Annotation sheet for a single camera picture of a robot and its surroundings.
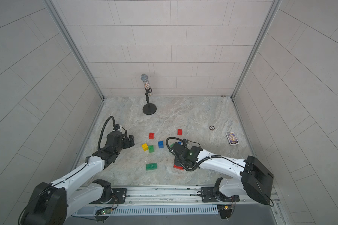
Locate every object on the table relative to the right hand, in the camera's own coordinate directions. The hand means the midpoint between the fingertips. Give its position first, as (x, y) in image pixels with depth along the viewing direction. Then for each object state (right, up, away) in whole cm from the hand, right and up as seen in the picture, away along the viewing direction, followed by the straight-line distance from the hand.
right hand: (177, 163), depth 80 cm
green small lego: (-16, +7, +5) cm, 18 cm away
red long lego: (0, -2, -1) cm, 2 cm away
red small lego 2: (+2, +16, +14) cm, 21 cm away
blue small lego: (-10, +9, +6) cm, 15 cm away
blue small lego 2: (+1, +15, -9) cm, 17 cm away
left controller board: (-36, -18, -15) cm, 43 cm away
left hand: (-30, +15, +8) cm, 34 cm away
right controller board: (+24, -18, -12) cm, 32 cm away
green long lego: (-15, -2, 0) cm, 15 cm away
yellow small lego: (-20, +8, +5) cm, 22 cm away
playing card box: (+36, +12, +11) cm, 40 cm away
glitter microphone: (-20, +51, +6) cm, 55 cm away
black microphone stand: (-22, +31, +28) cm, 48 cm away
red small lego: (-17, +14, +12) cm, 25 cm away
